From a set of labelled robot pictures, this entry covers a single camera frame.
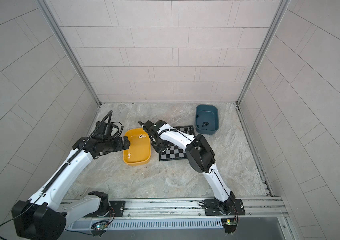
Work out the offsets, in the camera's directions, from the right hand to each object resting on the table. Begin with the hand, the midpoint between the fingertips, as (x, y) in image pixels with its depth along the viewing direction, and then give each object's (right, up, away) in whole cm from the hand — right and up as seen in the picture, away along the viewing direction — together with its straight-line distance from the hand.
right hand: (162, 150), depth 90 cm
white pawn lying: (-14, +7, +7) cm, 17 cm away
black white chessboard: (+7, -1, -1) cm, 7 cm away
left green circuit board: (-23, -27, -26) cm, 44 cm away
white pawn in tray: (-19, -2, -2) cm, 20 cm away
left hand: (-18, +7, -10) cm, 21 cm away
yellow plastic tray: (-14, -2, -1) cm, 14 cm away
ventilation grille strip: (-4, -29, -22) cm, 36 cm away
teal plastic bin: (+30, +18, +16) cm, 39 cm away
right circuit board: (+33, -29, -22) cm, 49 cm away
